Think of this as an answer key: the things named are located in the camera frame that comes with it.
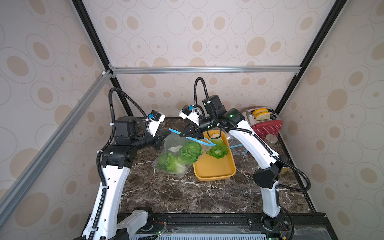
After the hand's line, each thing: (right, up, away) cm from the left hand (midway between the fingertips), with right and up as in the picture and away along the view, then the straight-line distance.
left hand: (171, 130), depth 63 cm
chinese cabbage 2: (+26, -11, +28) cm, 40 cm away
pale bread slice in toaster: (+53, +9, +31) cm, 62 cm away
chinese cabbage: (+8, -10, +10) cm, 17 cm away
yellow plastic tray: (+18, -23, +30) cm, 42 cm away
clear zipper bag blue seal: (+2, -12, +11) cm, 16 cm away
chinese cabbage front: (-3, -17, +14) cm, 22 cm away
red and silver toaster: (+60, +3, +31) cm, 68 cm away
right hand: (+6, 0, +6) cm, 8 cm away
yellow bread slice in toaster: (+51, +13, +32) cm, 62 cm away
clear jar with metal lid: (+56, -6, +26) cm, 62 cm away
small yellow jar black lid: (+61, -22, +21) cm, 68 cm away
